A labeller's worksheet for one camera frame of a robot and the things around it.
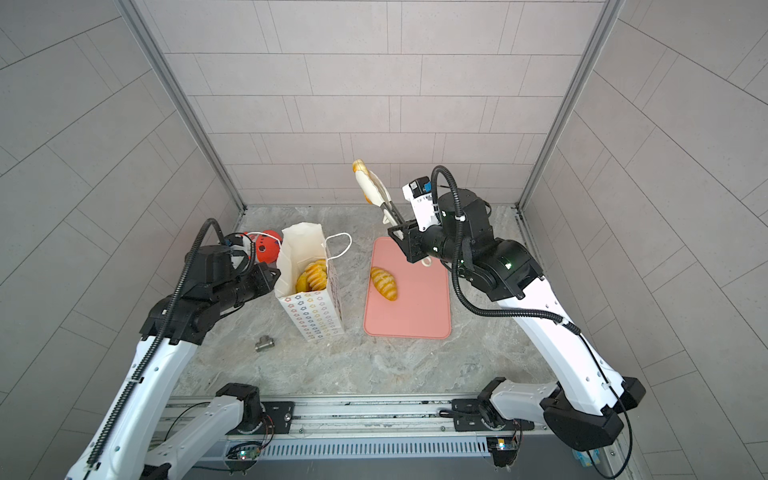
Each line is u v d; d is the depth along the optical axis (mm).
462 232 410
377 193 583
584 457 653
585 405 354
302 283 826
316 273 805
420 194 496
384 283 911
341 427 707
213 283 501
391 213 579
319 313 716
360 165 607
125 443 365
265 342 810
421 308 892
